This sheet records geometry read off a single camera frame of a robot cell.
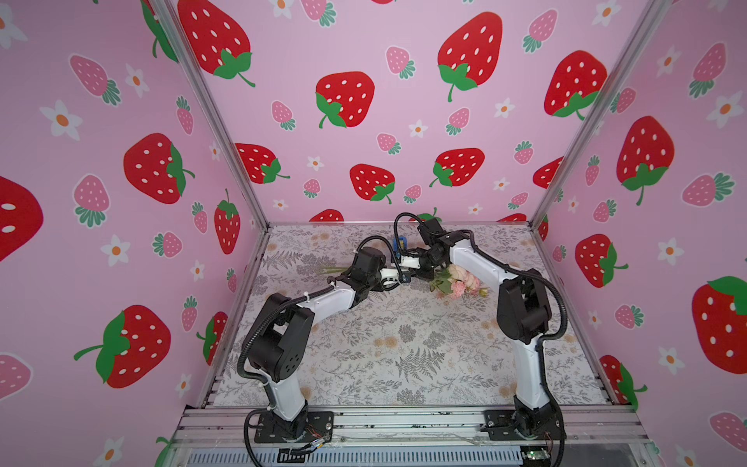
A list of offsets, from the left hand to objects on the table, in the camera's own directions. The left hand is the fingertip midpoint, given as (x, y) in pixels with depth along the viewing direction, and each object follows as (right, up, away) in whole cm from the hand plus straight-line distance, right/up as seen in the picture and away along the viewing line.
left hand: (383, 261), depth 95 cm
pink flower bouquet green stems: (+24, -6, -2) cm, 25 cm away
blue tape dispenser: (+6, +6, +11) cm, 14 cm away
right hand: (+9, -3, +2) cm, 9 cm away
